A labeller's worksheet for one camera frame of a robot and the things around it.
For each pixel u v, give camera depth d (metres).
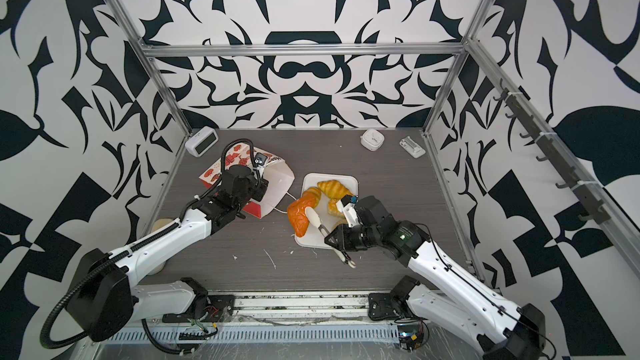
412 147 1.12
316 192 0.96
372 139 1.14
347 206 0.68
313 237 0.80
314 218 0.78
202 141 1.08
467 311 0.44
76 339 0.41
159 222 0.87
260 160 0.71
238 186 0.62
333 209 0.91
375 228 0.55
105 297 0.40
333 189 0.96
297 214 0.79
